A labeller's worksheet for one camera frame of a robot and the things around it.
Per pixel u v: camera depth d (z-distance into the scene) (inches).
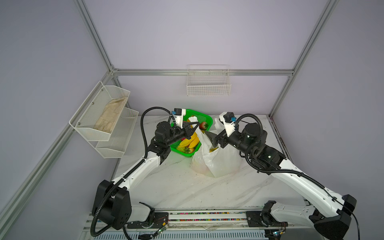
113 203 15.9
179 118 26.1
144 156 21.1
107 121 30.1
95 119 31.3
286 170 17.5
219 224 28.9
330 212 15.2
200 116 44.1
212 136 21.7
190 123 27.4
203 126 42.3
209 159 30.6
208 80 37.4
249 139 18.3
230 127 21.0
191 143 35.8
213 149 29.8
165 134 22.9
